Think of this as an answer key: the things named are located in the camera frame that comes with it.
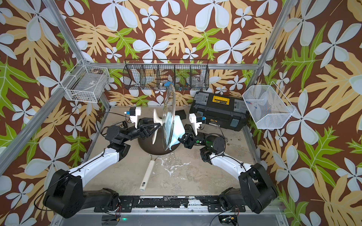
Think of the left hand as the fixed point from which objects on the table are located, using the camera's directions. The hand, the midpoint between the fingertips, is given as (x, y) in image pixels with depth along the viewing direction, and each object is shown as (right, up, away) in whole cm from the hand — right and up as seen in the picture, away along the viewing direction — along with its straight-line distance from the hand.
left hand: (159, 122), depth 64 cm
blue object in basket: (+1, +27, +35) cm, 45 cm away
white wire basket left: (-49, +24, +22) cm, 59 cm away
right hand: (+6, -6, -7) cm, 11 cm away
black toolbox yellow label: (+37, +8, +31) cm, 49 cm away
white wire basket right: (+63, +9, +19) cm, 66 cm away
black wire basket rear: (-8, +34, +35) cm, 49 cm away
